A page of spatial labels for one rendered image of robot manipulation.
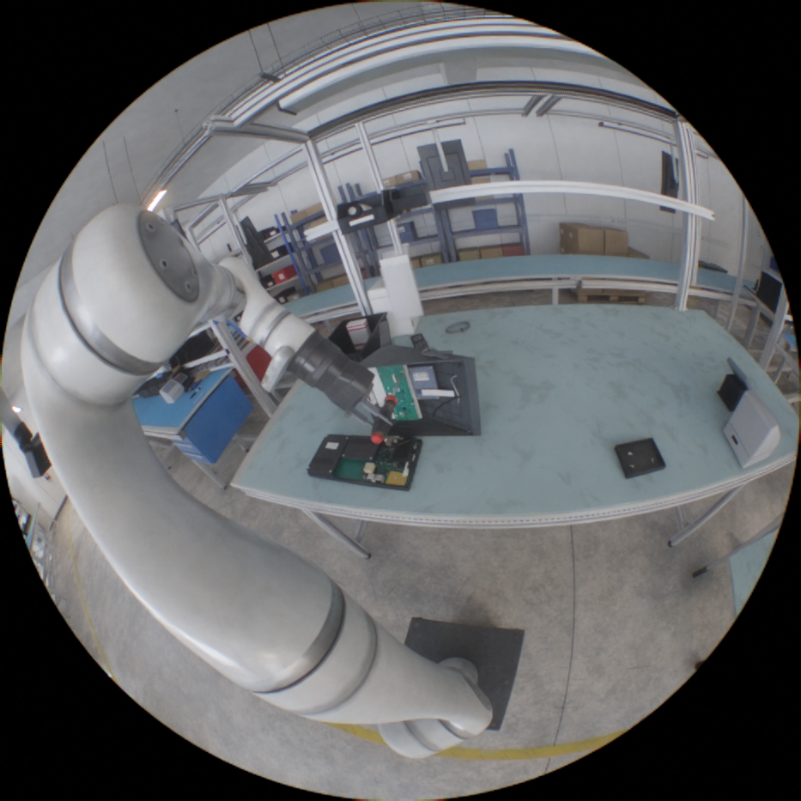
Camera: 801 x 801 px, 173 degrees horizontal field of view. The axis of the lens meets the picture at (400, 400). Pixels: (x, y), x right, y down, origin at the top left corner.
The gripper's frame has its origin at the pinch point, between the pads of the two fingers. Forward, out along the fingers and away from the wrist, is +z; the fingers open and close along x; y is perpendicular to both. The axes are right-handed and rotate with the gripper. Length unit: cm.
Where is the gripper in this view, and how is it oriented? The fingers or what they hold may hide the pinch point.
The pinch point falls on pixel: (385, 427)
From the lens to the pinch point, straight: 42.5
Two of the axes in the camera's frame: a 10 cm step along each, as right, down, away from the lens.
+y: 2.3, -6.7, 7.0
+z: 7.5, 5.8, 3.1
